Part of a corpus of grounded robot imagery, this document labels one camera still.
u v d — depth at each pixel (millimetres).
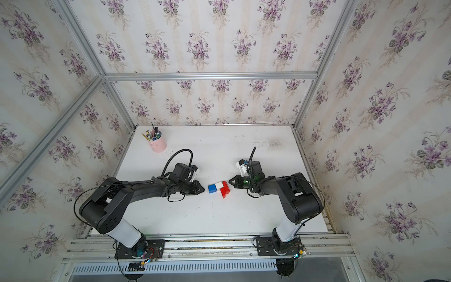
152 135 1039
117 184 505
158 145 1012
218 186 888
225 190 897
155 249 721
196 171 860
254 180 751
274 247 662
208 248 748
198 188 844
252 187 747
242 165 867
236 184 820
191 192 800
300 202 467
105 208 450
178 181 729
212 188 898
